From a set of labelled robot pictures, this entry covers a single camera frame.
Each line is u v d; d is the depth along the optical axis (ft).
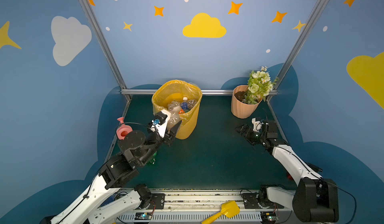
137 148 1.26
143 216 2.32
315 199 1.35
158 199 2.47
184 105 3.03
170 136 1.60
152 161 2.75
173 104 2.46
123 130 2.88
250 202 2.44
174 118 1.72
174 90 3.13
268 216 2.35
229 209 2.35
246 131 2.53
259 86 2.99
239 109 3.26
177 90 3.13
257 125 2.51
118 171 1.34
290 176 1.66
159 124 1.44
